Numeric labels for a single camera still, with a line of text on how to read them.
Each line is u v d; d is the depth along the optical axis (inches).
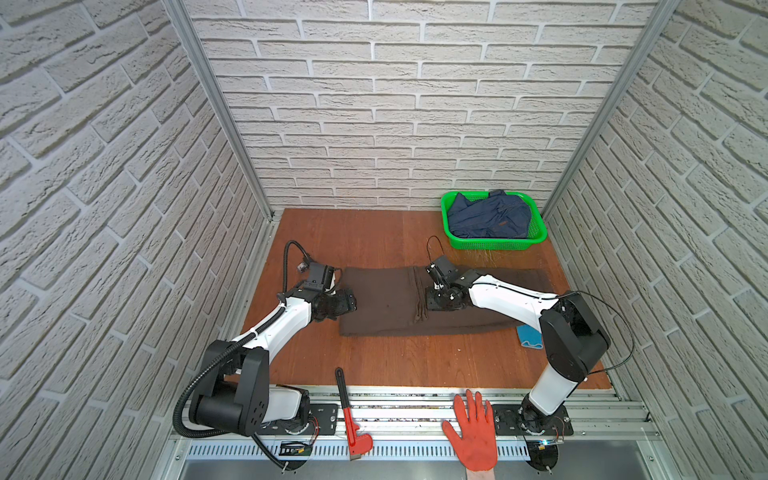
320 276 27.4
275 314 20.9
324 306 29.0
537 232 41.8
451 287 26.6
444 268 28.4
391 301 36.2
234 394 16.2
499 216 43.3
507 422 28.7
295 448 28.5
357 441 27.5
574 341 18.2
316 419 28.6
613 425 29.2
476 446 27.4
